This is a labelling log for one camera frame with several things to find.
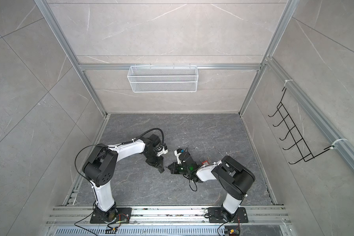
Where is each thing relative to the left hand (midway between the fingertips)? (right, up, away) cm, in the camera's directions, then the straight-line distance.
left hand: (161, 164), depth 90 cm
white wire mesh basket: (-1, +57, +10) cm, 58 cm away
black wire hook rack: (+63, +13, -32) cm, 72 cm away
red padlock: (+28, +1, +3) cm, 28 cm away
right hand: (+4, -1, -1) cm, 4 cm away
